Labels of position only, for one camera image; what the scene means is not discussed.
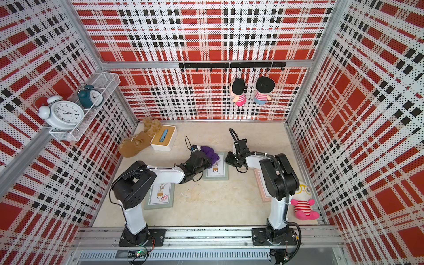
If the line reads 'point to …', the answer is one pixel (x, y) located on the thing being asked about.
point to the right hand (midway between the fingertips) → (227, 159)
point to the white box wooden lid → (164, 139)
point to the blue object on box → (162, 138)
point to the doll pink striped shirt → (237, 90)
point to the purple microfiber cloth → (212, 157)
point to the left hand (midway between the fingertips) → (213, 158)
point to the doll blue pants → (265, 86)
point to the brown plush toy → (130, 146)
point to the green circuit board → (137, 254)
